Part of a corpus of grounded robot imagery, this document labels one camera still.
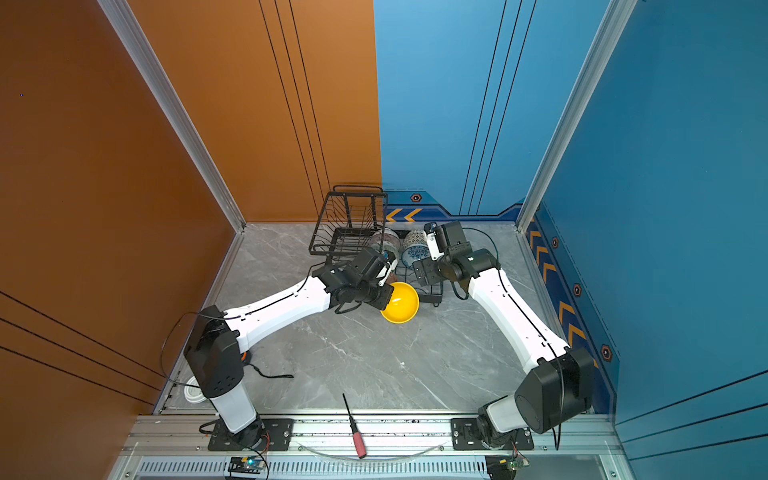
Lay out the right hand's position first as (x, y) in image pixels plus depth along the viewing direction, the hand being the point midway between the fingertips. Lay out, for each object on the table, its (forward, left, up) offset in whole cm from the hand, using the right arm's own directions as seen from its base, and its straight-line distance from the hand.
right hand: (431, 264), depth 82 cm
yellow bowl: (-5, +8, -12) cm, 15 cm away
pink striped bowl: (+20, +12, -9) cm, 25 cm away
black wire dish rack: (+24, +25, -5) cm, 35 cm away
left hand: (-5, +11, -6) cm, 13 cm away
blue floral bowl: (+16, +3, -10) cm, 19 cm away
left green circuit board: (-43, +47, -22) cm, 68 cm away
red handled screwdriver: (-41, +19, -20) cm, 49 cm away
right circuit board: (-44, -15, -23) cm, 51 cm away
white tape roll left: (-30, +60, -14) cm, 69 cm away
